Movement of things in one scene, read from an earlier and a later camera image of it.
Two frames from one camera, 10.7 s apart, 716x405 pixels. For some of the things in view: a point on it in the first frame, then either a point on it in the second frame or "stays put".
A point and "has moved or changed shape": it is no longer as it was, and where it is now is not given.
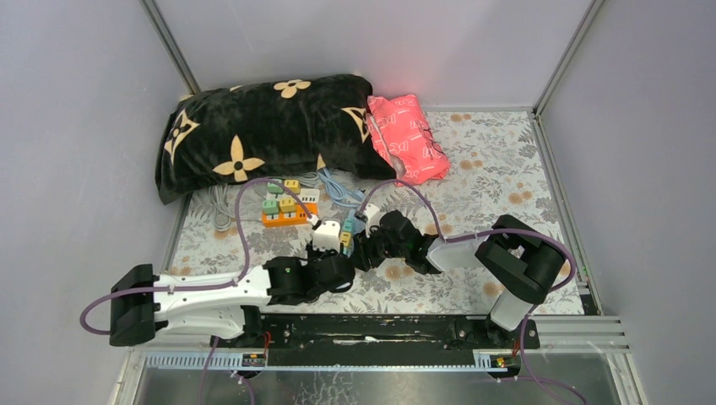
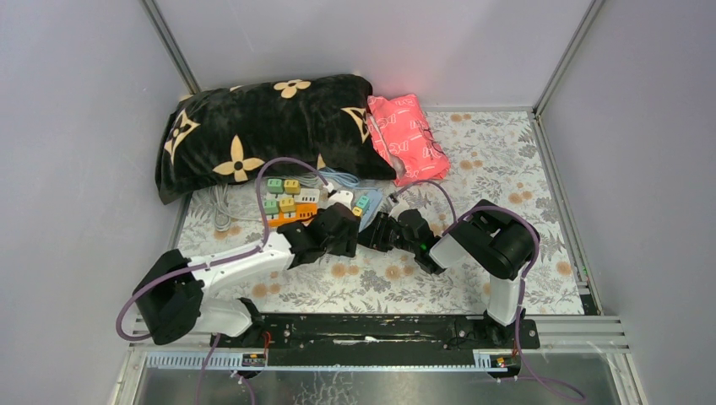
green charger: (269, 207) stays put
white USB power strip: (305, 196) stays put
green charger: (275, 189) stays put
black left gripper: (312, 253) → (347, 248)
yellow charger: (287, 204) stays put
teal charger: (348, 224) has moved or changed shape
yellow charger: (293, 185) stays put
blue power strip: (356, 220) has moved or changed shape
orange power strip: (290, 218) stays put
